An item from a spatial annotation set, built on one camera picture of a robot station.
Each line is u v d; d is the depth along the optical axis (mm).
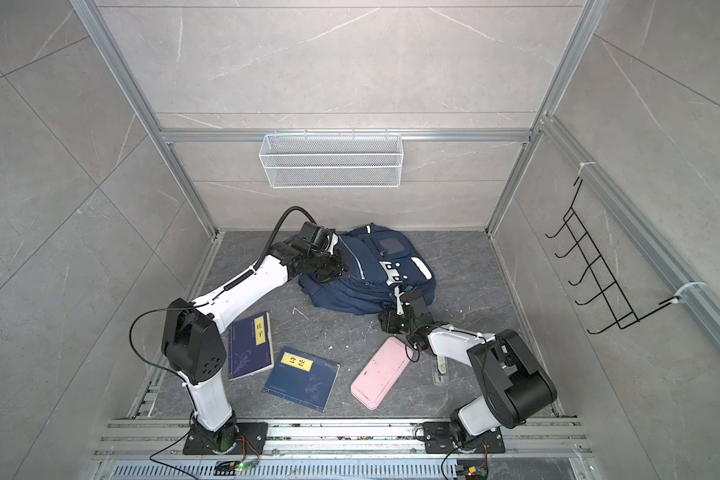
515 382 449
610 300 627
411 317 715
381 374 817
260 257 1118
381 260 986
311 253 680
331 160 1004
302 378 830
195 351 469
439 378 832
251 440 730
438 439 727
